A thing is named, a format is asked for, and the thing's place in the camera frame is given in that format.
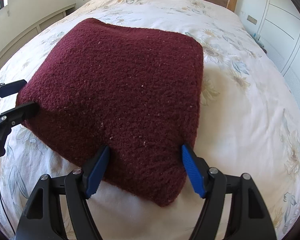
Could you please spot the beige wall outlet plate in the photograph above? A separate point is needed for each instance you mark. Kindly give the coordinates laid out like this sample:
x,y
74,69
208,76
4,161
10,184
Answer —
x,y
252,20

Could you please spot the dark bedside table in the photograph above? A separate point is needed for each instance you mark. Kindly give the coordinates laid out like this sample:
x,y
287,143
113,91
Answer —
x,y
256,38

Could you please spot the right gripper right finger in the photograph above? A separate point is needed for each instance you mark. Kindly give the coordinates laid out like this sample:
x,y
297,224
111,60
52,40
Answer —
x,y
249,217

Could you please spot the dark red knit sweater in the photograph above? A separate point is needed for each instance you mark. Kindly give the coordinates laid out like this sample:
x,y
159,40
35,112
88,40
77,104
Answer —
x,y
135,90

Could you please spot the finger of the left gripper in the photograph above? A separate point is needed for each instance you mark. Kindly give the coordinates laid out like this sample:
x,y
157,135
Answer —
x,y
11,88
20,113

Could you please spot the white built-in wardrobe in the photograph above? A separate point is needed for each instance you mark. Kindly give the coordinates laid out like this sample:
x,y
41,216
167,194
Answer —
x,y
279,32

